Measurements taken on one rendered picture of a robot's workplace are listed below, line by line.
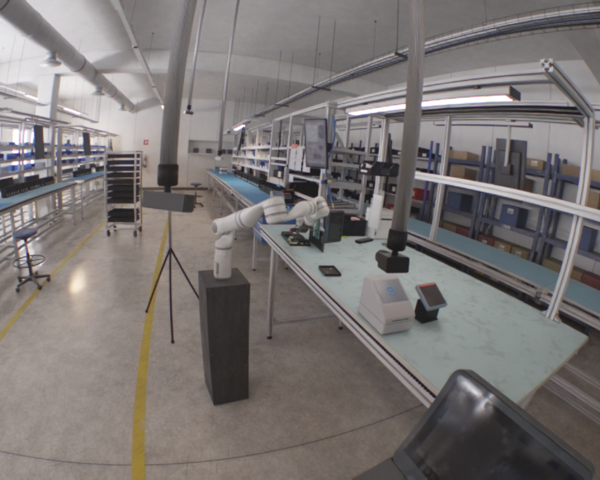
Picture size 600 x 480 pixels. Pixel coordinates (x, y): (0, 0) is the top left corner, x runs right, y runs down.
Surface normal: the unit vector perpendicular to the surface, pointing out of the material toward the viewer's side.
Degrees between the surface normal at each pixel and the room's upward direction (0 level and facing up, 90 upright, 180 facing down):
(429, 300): 32
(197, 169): 90
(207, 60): 90
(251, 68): 90
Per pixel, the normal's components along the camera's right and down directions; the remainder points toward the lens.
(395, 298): 0.22, -0.70
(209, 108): 0.36, 0.27
